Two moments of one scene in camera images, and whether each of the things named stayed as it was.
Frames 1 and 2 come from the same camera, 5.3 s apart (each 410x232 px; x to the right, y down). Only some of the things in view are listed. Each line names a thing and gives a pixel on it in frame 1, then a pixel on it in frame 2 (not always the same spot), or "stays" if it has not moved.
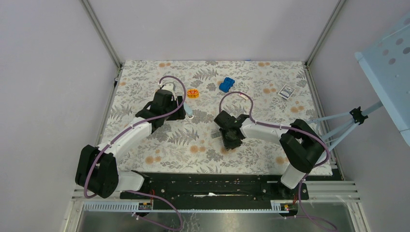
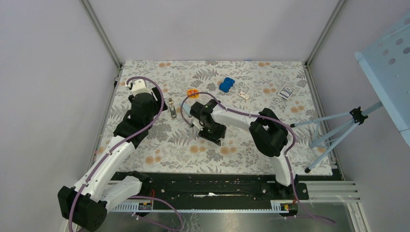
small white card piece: x=244 y=96 stays
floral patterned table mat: x=271 y=94 stays
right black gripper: x=228 y=145 to x=214 y=138
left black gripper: x=180 y=114 to x=157 y=103
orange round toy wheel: x=193 y=93 stays
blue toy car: x=227 y=83 stays
